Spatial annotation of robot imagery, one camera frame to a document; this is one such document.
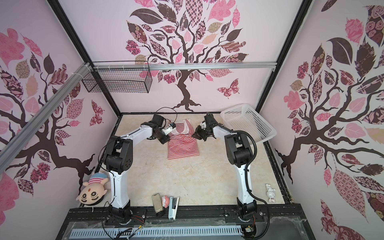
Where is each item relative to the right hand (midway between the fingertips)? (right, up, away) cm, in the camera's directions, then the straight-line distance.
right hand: (192, 133), depth 101 cm
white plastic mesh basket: (+42, +12, +15) cm, 46 cm away
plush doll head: (-49, -28, -27) cm, 63 cm away
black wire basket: (-61, +43, +20) cm, 77 cm away
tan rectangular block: (-17, -35, -26) cm, 47 cm away
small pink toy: (-13, -34, -27) cm, 45 cm away
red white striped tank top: (-7, -7, -1) cm, 10 cm away
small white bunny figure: (+43, -32, -22) cm, 58 cm away
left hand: (-18, -4, 0) cm, 18 cm away
